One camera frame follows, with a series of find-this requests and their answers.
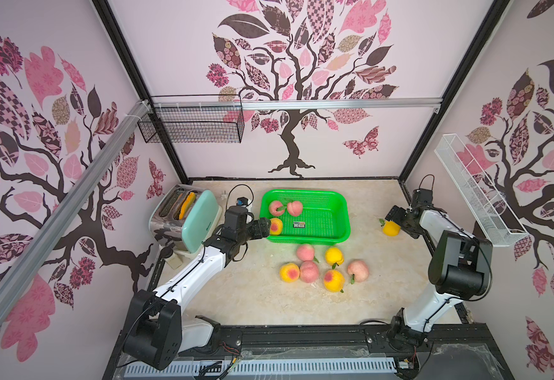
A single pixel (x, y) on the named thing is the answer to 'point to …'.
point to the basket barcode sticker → (298, 225)
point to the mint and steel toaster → (186, 216)
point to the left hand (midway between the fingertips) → (261, 227)
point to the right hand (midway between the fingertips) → (397, 223)
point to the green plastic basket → (325, 217)
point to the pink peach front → (273, 207)
